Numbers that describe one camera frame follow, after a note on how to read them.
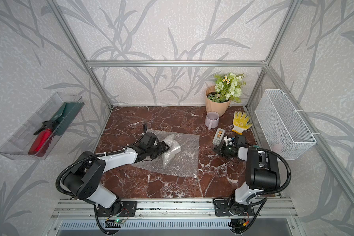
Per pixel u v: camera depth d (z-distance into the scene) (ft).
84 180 1.46
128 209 2.38
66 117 2.18
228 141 2.90
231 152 2.64
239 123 3.56
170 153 2.80
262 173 1.52
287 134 1.99
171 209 2.47
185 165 2.92
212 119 3.40
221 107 3.45
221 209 2.39
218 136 3.24
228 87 3.14
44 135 1.99
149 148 2.38
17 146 1.89
